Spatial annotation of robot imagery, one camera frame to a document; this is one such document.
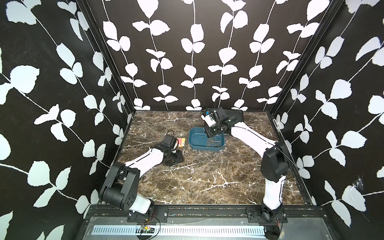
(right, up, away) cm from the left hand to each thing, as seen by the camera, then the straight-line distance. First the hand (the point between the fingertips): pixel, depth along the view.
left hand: (182, 157), depth 89 cm
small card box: (-2, +8, +11) cm, 14 cm away
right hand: (+13, +18, 0) cm, 22 cm away
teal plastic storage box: (+10, +9, +14) cm, 20 cm away
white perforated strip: (+2, -31, -19) cm, 36 cm away
